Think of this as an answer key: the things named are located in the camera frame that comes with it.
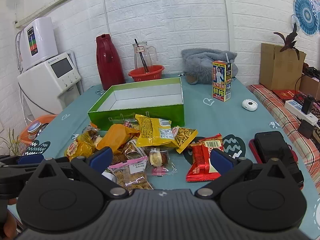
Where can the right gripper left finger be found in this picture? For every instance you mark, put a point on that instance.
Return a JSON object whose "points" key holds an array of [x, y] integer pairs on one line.
{"points": [[52, 201]]}

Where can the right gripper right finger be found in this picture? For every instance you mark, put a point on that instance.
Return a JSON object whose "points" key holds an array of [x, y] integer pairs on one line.
{"points": [[260, 197]]}

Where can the nut snack pack orange trim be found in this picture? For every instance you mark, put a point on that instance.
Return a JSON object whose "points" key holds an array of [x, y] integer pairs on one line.
{"points": [[92, 131]]}

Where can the clear cracker pack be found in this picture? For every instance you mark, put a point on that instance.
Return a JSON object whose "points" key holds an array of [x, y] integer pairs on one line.
{"points": [[131, 174]]}

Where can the red snack bag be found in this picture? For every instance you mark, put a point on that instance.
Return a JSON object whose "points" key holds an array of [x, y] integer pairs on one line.
{"points": [[202, 168]]}

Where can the orange snack bag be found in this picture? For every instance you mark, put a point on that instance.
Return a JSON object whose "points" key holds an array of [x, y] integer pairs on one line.
{"points": [[116, 137]]}

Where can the clear candy wrapper pack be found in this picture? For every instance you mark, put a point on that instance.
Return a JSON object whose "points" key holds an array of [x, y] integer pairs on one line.
{"points": [[159, 163]]}

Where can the snack stick mix bag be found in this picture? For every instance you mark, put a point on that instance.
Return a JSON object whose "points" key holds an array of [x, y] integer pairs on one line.
{"points": [[183, 137]]}

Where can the yellow snack bag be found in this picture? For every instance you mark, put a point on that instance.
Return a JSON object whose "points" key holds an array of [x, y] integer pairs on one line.
{"points": [[155, 132]]}

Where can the orange plastic stool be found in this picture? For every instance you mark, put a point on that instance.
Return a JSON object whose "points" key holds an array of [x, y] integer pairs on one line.
{"points": [[45, 120]]}

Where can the small jar on stool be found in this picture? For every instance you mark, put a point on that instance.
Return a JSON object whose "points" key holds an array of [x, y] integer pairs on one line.
{"points": [[33, 129]]}

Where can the plaid cloth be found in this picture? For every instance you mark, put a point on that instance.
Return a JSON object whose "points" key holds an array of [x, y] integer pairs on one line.
{"points": [[307, 148]]}

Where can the white water dispenser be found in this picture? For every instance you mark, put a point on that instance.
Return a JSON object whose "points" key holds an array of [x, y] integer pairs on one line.
{"points": [[50, 86]]}

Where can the teal tablecloth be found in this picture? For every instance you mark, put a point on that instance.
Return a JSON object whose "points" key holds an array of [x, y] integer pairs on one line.
{"points": [[208, 116]]}

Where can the white power strip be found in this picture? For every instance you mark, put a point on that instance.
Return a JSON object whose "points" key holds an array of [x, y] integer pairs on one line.
{"points": [[296, 109]]}

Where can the small white round device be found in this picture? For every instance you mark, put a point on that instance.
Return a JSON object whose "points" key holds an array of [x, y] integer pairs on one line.
{"points": [[249, 105]]}

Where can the black power adapter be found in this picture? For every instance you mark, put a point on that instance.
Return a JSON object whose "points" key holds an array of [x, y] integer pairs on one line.
{"points": [[307, 104]]}

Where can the red booklet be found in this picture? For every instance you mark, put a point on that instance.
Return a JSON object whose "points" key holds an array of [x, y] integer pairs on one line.
{"points": [[284, 95]]}

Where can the white water purifier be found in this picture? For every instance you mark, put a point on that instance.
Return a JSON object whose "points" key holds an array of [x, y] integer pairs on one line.
{"points": [[37, 42]]}

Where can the red thermos jug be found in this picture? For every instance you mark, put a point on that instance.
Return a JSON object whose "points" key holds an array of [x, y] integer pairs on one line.
{"points": [[108, 62]]}

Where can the brown cardboard box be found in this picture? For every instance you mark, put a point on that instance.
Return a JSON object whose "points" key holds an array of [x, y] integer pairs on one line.
{"points": [[280, 70]]}

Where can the juice carton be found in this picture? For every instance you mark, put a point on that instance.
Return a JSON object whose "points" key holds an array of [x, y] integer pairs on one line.
{"points": [[222, 77]]}

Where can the green cardboard box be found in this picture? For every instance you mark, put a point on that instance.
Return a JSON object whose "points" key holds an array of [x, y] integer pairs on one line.
{"points": [[162, 98]]}

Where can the black straw in pitcher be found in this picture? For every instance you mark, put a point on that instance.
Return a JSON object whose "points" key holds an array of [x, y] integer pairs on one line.
{"points": [[141, 56]]}

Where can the grey fluffy cloth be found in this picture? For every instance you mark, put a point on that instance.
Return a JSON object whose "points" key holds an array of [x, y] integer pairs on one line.
{"points": [[198, 63]]}

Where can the red plastic basket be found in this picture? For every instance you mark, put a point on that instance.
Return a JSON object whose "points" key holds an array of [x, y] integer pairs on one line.
{"points": [[139, 74]]}

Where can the glass pitcher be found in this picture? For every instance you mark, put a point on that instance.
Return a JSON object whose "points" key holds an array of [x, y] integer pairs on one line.
{"points": [[149, 54]]}

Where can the dark purple plant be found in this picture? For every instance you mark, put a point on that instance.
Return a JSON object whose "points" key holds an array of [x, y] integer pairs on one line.
{"points": [[290, 41]]}

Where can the blue paper fan decoration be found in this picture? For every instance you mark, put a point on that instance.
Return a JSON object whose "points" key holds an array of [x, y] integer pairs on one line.
{"points": [[306, 16]]}

